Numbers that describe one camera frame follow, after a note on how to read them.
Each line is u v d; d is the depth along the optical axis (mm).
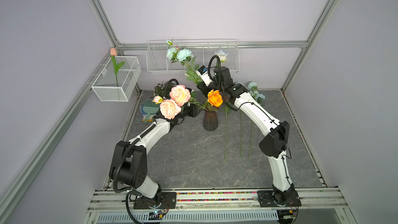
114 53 846
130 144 458
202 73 703
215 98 658
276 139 515
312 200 750
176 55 732
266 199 715
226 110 669
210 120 939
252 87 1119
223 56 753
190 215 708
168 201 736
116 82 824
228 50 946
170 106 525
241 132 964
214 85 719
